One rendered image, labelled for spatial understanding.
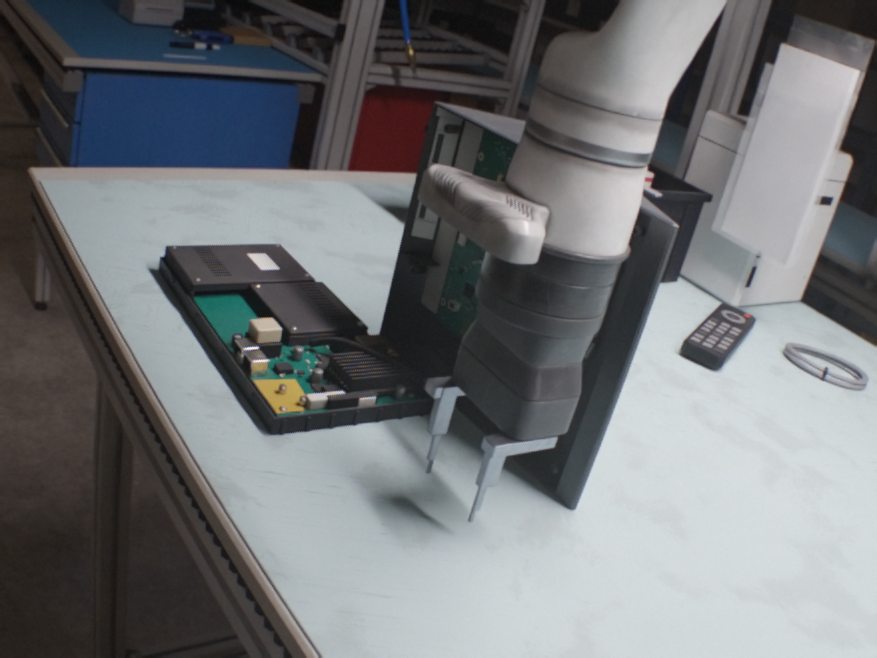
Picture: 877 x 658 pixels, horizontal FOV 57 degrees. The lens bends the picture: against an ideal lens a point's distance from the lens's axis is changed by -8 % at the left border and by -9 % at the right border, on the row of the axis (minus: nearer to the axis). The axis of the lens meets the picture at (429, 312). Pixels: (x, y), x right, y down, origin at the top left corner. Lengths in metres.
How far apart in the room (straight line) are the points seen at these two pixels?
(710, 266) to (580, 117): 0.69
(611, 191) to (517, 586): 0.23
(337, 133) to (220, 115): 0.30
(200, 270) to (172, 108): 1.41
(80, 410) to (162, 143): 0.75
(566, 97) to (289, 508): 0.29
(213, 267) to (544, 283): 0.37
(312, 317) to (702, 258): 0.57
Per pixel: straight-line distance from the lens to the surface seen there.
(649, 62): 0.44
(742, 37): 1.28
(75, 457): 2.24
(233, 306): 0.74
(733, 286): 1.10
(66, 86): 2.06
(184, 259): 0.77
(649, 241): 0.53
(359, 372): 0.63
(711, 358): 0.89
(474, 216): 0.43
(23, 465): 2.21
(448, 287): 0.69
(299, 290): 0.75
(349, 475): 0.58
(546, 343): 0.48
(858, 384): 1.02
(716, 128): 1.12
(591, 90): 0.44
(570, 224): 0.46
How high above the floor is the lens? 1.33
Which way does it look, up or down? 24 degrees down
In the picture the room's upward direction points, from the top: 14 degrees clockwise
